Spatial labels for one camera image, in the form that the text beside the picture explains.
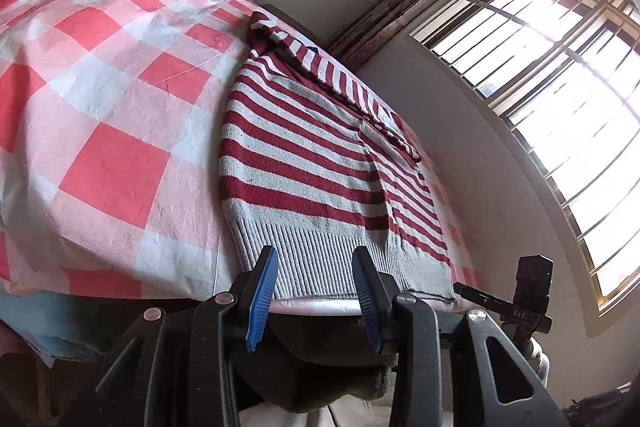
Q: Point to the barred window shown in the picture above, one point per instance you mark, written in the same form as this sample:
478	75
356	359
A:
560	72

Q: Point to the pink white checked blanket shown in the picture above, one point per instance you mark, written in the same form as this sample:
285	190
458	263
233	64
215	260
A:
100	107

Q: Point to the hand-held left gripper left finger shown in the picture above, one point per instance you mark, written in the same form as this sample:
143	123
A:
260	297

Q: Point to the light blue bed sheet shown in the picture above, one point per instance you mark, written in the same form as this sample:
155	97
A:
65	327

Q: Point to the red grey striped sweater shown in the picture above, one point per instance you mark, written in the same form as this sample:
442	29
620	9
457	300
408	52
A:
300	157

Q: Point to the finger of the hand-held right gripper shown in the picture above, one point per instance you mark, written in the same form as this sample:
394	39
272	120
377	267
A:
485	298
535	279

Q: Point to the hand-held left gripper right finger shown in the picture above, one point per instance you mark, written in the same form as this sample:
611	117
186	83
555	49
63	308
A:
367	302

